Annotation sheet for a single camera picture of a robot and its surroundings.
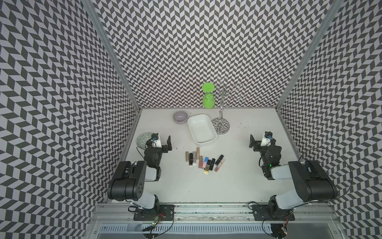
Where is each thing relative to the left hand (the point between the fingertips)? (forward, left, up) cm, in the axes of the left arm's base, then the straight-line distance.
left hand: (162, 136), depth 90 cm
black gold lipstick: (-10, -18, -10) cm, 23 cm away
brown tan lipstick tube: (-9, -15, -9) cm, 20 cm away
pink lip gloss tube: (-15, -35, -10) cm, 39 cm away
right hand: (0, -59, 0) cm, 59 cm away
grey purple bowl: (+20, -9, -6) cm, 23 cm away
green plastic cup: (+21, -29, +10) cm, 37 cm away
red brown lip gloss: (-13, -24, -9) cm, 29 cm away
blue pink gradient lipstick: (-13, -26, -9) cm, 31 cm away
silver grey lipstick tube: (-9, -20, -9) cm, 24 cm away
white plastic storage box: (+11, -25, -7) cm, 28 cm away
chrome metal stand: (+14, -39, -8) cm, 42 cm away
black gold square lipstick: (-16, -28, -8) cm, 33 cm away
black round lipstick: (-14, -31, -9) cm, 35 cm away
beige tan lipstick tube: (-7, -22, -9) cm, 25 cm away
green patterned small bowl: (+3, +15, -8) cm, 17 cm away
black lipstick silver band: (-12, -35, -9) cm, 38 cm away
